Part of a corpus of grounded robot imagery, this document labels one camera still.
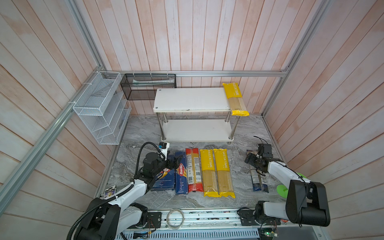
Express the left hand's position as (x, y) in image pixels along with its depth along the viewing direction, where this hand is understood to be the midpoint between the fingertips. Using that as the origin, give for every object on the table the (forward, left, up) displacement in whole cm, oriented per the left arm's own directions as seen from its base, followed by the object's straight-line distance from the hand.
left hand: (176, 156), depth 84 cm
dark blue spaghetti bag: (-11, -48, -9) cm, 50 cm away
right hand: (+2, -48, -9) cm, 49 cm away
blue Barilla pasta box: (-12, +5, -5) cm, 14 cm away
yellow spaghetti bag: (-10, -19, -10) cm, 24 cm away
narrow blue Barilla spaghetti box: (-9, -3, -9) cm, 13 cm away
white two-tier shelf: (+45, -12, -12) cm, 48 cm away
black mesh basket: (+48, +25, +13) cm, 56 cm away
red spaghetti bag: (-6, -10, -10) cm, 16 cm away
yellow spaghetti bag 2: (-2, -28, -10) cm, 29 cm away
